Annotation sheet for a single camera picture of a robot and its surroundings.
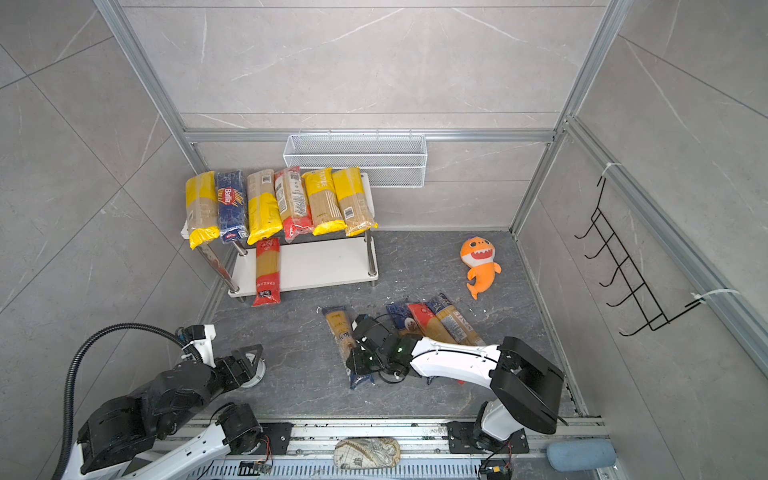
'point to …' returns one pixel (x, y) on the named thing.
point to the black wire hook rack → (630, 273)
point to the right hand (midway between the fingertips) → (350, 362)
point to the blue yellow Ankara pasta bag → (404, 319)
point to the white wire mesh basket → (392, 160)
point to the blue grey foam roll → (581, 454)
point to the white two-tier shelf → (303, 261)
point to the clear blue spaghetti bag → (453, 321)
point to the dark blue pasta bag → (340, 323)
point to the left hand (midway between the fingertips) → (254, 347)
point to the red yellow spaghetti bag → (268, 272)
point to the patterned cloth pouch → (367, 453)
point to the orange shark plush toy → (478, 252)
